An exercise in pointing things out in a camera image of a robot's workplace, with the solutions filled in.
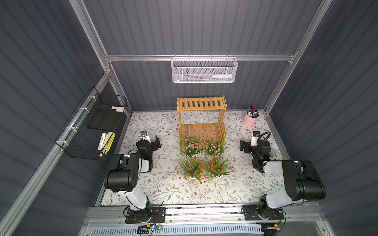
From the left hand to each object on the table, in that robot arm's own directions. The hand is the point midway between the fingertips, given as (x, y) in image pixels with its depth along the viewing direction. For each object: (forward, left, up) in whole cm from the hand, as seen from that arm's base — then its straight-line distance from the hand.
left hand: (148, 138), depth 94 cm
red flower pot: (-23, -42, +6) cm, 48 cm away
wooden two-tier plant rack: (+11, -39, -8) cm, 41 cm away
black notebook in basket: (-3, +16, +22) cm, 27 cm away
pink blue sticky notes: (+8, +14, +19) cm, 25 cm away
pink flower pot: (-12, -28, +6) cm, 31 cm away
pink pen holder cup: (+16, -71, -3) cm, 73 cm away
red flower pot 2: (-24, -30, +5) cm, 38 cm away
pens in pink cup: (+17, -71, +5) cm, 74 cm away
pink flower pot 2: (-12, -41, +6) cm, 43 cm away
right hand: (-2, -67, 0) cm, 67 cm away
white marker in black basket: (-17, +14, +20) cm, 30 cm away
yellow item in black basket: (-16, +11, +19) cm, 27 cm away
